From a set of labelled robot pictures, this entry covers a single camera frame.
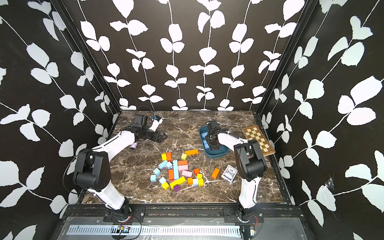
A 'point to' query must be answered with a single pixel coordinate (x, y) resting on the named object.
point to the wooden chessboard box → (255, 133)
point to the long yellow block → (178, 181)
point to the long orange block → (191, 152)
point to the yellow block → (164, 156)
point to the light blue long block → (164, 164)
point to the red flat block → (183, 162)
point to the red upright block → (169, 156)
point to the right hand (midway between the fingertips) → (206, 138)
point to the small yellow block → (165, 185)
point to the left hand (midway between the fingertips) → (162, 132)
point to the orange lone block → (215, 173)
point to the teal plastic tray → (222, 151)
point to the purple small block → (177, 188)
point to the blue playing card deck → (229, 173)
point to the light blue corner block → (153, 178)
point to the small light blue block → (162, 180)
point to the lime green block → (184, 156)
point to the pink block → (187, 173)
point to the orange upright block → (171, 175)
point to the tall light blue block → (175, 169)
